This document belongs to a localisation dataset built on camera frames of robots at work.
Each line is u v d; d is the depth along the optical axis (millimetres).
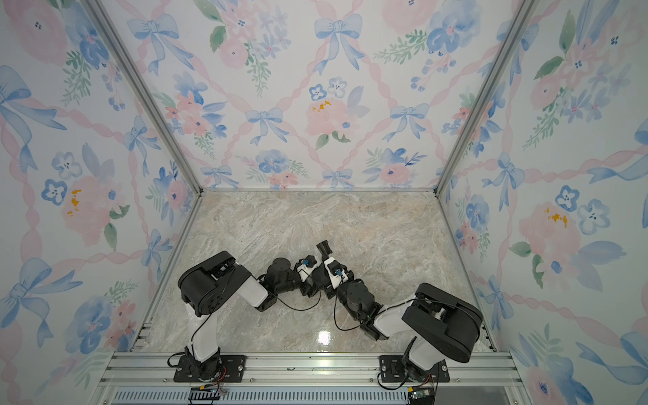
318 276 765
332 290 733
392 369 733
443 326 451
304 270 798
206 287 526
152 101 889
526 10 681
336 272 688
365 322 671
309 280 845
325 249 780
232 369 741
